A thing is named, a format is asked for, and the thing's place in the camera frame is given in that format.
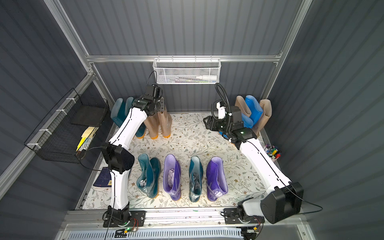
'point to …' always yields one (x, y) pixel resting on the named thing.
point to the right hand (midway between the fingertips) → (211, 119)
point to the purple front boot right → (216, 178)
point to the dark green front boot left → (148, 178)
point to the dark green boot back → (128, 102)
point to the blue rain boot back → (256, 111)
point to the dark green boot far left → (118, 114)
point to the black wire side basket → (57, 138)
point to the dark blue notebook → (103, 178)
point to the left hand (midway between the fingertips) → (161, 104)
